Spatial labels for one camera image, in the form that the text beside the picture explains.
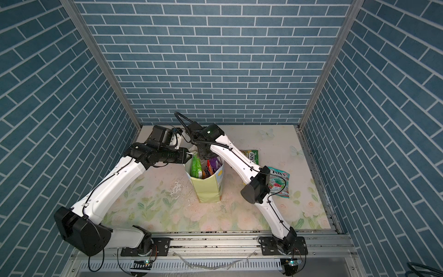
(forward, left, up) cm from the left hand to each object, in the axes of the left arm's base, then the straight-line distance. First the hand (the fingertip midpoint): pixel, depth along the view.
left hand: (193, 156), depth 77 cm
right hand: (+4, -7, -5) cm, 10 cm away
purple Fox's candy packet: (-1, -10, -5) cm, 11 cm away
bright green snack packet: (-3, -1, -4) cm, 5 cm away
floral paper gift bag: (-11, -7, -11) cm, 17 cm away
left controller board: (-38, +21, -27) cm, 51 cm away
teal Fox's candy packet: (-4, -43, -18) cm, 47 cm away
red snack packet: (-5, -7, -5) cm, 10 cm away
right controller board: (-38, -43, -25) cm, 62 cm away
